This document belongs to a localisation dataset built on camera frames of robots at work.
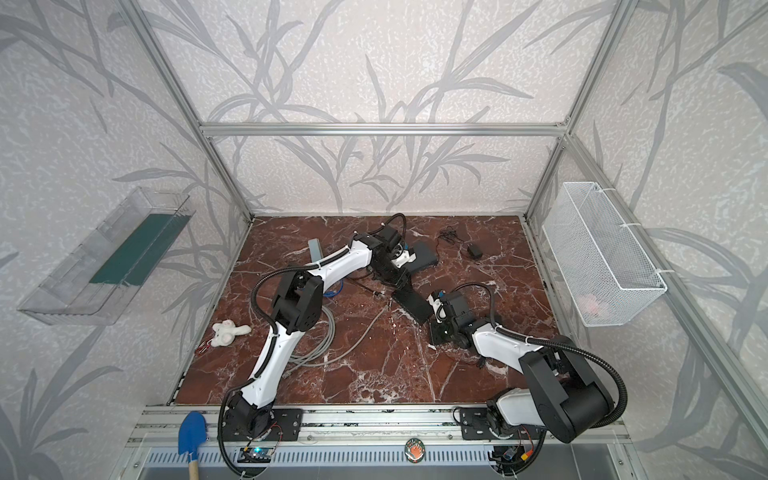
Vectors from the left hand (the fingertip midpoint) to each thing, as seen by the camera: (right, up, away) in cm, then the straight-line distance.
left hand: (411, 279), depth 96 cm
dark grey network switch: (+6, +8, +12) cm, 15 cm away
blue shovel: (-55, -35, -23) cm, 69 cm away
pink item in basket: (+44, -2, -24) cm, 50 cm away
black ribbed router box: (+1, -8, 0) cm, 8 cm away
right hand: (+6, -12, -5) cm, 14 cm away
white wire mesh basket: (+40, +6, -36) cm, 54 cm away
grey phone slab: (-34, +10, +9) cm, 37 cm away
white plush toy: (-54, -14, -10) cm, 57 cm away
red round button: (0, -37, -27) cm, 46 cm away
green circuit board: (-38, -39, -25) cm, 60 cm away
